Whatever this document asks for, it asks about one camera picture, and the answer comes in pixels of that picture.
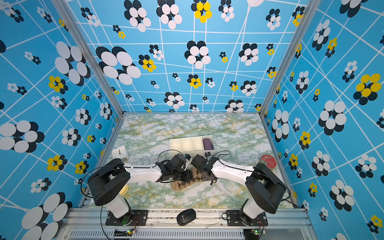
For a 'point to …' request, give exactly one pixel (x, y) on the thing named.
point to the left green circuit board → (127, 233)
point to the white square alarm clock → (120, 153)
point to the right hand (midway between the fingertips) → (211, 174)
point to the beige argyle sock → (197, 175)
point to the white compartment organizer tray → (196, 145)
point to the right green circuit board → (251, 233)
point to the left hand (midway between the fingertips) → (194, 177)
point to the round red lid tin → (269, 160)
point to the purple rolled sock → (207, 145)
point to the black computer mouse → (186, 216)
